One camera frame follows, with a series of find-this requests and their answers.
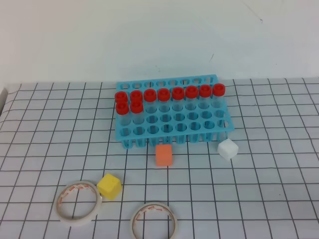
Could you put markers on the red-capped test tube carried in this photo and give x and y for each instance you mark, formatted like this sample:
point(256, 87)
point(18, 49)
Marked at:
point(137, 111)

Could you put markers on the blue test tube rack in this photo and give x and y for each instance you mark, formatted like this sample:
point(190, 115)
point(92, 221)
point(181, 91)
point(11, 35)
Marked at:
point(179, 123)

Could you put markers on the red-capped tube row one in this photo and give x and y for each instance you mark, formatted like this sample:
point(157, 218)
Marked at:
point(121, 97)
point(218, 92)
point(191, 93)
point(177, 98)
point(205, 92)
point(150, 98)
point(163, 98)
point(136, 96)

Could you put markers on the orange foam cube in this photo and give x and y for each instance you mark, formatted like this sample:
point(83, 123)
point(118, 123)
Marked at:
point(163, 155)

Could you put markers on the white foam cube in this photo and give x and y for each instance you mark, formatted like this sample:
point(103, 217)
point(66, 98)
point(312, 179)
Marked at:
point(227, 149)

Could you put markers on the yellow foam cube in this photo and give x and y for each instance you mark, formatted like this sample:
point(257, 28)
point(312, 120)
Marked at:
point(109, 186)

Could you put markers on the right clear tape roll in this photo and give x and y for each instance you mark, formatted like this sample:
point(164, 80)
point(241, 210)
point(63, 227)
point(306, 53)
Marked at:
point(154, 212)

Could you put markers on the clear tape roll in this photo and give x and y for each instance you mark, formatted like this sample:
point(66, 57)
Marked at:
point(154, 212)
point(69, 190)

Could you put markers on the white grid-pattern table mat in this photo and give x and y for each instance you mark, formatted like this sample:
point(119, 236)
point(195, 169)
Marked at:
point(53, 134)

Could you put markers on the left clear tape roll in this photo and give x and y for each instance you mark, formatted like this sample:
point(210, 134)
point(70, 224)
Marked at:
point(69, 190)

